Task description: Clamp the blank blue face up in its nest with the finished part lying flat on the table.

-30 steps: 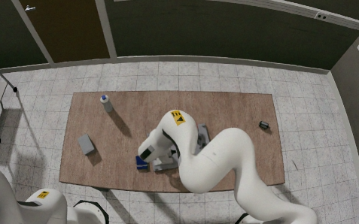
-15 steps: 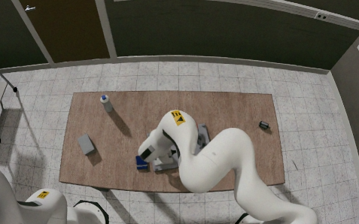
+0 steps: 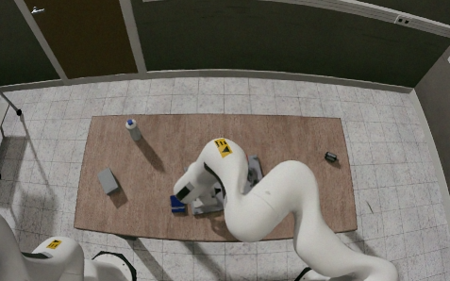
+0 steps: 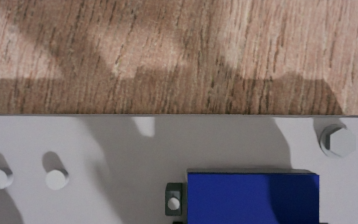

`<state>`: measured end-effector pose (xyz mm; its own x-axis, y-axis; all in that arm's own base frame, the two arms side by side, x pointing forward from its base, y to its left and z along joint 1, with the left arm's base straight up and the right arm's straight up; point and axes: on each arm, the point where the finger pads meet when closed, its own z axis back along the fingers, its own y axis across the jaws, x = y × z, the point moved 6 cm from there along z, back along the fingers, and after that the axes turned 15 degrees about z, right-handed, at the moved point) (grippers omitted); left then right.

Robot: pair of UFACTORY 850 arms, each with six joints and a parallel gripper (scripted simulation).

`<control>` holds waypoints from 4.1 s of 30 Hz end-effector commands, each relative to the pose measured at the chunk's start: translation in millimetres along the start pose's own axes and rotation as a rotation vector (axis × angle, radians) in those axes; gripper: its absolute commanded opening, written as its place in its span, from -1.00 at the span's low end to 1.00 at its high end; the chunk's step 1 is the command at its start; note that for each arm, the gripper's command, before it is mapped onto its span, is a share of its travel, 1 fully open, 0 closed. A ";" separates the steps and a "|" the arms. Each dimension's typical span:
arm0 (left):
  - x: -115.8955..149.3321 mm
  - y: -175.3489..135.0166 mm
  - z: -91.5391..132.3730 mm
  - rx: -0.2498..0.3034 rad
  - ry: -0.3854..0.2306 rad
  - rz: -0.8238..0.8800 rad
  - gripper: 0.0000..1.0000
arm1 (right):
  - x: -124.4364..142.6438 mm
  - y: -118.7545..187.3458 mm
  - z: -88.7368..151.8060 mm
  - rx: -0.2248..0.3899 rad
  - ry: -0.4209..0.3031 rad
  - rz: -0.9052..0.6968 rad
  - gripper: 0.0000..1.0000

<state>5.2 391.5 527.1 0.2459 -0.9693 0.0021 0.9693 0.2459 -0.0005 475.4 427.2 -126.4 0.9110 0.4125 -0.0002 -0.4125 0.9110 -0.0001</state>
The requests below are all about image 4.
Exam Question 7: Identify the blue rectangular plate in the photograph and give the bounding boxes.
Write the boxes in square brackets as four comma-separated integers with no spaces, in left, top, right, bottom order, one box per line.
[187,169,320,224]

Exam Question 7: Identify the grey fixture plate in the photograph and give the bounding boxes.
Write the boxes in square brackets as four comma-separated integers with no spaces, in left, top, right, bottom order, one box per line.
[0,114,358,224]

